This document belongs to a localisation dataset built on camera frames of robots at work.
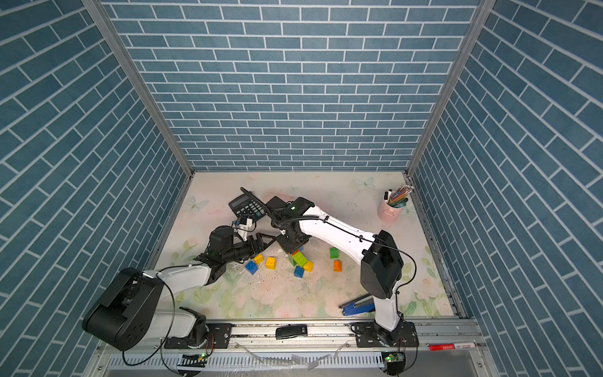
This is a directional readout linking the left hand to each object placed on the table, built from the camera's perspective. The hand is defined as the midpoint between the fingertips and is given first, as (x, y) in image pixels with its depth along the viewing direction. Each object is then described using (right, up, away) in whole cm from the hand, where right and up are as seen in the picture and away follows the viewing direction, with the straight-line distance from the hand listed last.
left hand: (276, 244), depth 84 cm
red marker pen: (+52, -29, -13) cm, 61 cm away
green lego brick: (+5, -6, +1) cm, 8 cm away
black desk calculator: (-18, +13, +21) cm, 30 cm away
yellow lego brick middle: (-2, -8, +2) cm, 8 cm away
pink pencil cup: (+45, +11, +12) cm, 47 cm away
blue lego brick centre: (+8, -11, +2) cm, 14 cm away
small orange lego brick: (+23, -9, +4) cm, 25 cm away
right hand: (+6, 0, -3) cm, 7 cm away
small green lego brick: (+22, -5, +7) cm, 23 cm away
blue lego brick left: (-9, -9, 0) cm, 13 cm away
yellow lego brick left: (-7, -6, +3) cm, 10 cm away
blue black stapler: (+30, -20, -5) cm, 37 cm away
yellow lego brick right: (+12, -9, +2) cm, 15 cm away
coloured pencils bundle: (+48, +17, +10) cm, 52 cm away
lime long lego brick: (+9, -5, -3) cm, 10 cm away
